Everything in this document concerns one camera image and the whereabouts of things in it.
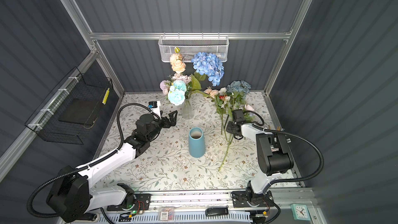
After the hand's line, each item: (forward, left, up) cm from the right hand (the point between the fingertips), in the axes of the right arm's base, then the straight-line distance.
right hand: (233, 128), depth 98 cm
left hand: (-2, +36, +22) cm, 42 cm away
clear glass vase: (+12, +30, +6) cm, 32 cm away
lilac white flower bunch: (+13, +40, +26) cm, 50 cm away
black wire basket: (-18, +82, +35) cm, 91 cm away
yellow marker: (+5, +71, +26) cm, 76 cm away
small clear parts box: (-45, +35, +2) cm, 57 cm away
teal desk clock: (-44, -25, 0) cm, 50 cm away
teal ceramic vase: (-18, +22, +17) cm, 33 cm away
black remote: (-44, +13, +3) cm, 46 cm away
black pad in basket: (-7, +78, +28) cm, 83 cm away
